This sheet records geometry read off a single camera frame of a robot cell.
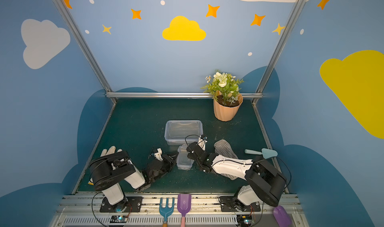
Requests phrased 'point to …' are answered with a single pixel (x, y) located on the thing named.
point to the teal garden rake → (166, 210)
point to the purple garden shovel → (184, 206)
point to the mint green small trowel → (267, 153)
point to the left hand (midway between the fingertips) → (183, 155)
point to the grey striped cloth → (222, 147)
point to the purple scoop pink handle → (281, 216)
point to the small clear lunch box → (183, 162)
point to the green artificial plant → (224, 86)
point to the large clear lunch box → (184, 132)
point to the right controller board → (244, 220)
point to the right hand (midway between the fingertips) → (193, 148)
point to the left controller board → (118, 219)
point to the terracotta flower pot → (225, 108)
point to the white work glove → (111, 150)
